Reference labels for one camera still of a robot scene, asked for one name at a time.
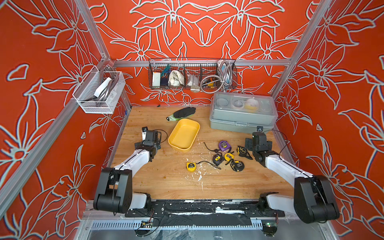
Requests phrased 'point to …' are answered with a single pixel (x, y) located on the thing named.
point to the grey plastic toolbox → (242, 112)
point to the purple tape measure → (224, 145)
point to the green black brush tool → (183, 112)
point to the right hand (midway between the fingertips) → (254, 139)
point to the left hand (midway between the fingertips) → (147, 142)
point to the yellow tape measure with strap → (191, 166)
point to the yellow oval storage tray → (183, 136)
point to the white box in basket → (156, 79)
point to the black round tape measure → (243, 151)
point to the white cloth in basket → (175, 78)
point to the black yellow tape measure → (237, 165)
